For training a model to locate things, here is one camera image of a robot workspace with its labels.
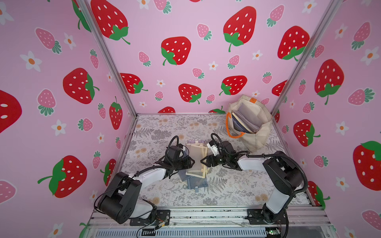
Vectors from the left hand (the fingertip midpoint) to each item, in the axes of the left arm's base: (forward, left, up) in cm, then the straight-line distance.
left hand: (193, 162), depth 89 cm
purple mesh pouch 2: (+18, -1, -5) cm, 19 cm away
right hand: (0, -5, 0) cm, 5 cm away
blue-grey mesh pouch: (+25, -31, +5) cm, 40 cm away
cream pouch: (+10, -3, -4) cm, 11 cm away
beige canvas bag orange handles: (+11, -37, +5) cm, 39 cm away
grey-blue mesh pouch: (-10, 0, -5) cm, 12 cm away
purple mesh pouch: (+32, -40, +9) cm, 52 cm away
